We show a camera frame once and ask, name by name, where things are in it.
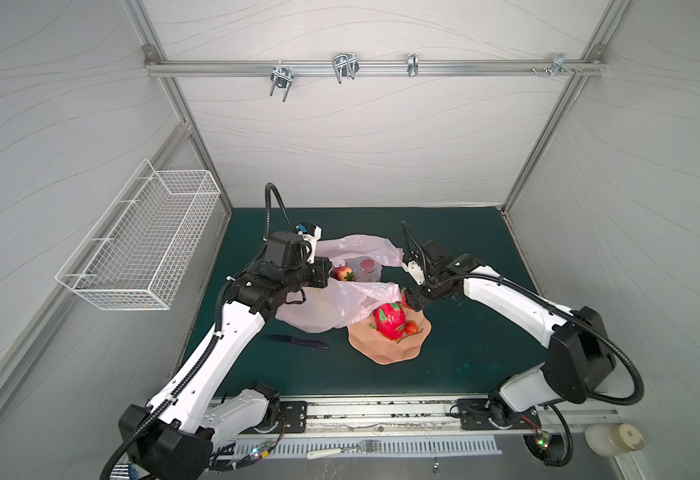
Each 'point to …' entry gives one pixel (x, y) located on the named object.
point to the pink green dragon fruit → (390, 320)
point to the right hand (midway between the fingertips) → (422, 287)
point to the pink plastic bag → (318, 309)
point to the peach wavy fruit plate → (364, 334)
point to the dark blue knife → (315, 343)
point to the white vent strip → (314, 446)
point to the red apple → (343, 273)
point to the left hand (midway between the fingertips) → (335, 259)
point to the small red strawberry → (411, 327)
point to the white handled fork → (364, 445)
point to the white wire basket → (139, 250)
